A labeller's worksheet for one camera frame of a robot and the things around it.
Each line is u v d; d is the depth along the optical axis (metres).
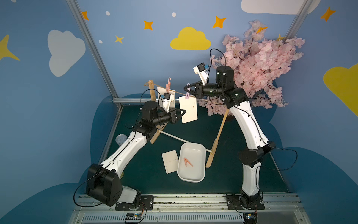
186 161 0.89
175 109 0.64
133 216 0.73
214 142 1.01
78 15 0.71
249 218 0.73
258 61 0.61
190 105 0.69
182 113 0.70
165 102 0.65
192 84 0.63
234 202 0.75
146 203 0.74
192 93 0.65
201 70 0.58
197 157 0.91
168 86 0.66
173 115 0.63
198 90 0.59
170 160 0.91
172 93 0.70
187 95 0.67
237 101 0.52
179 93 0.69
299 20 0.74
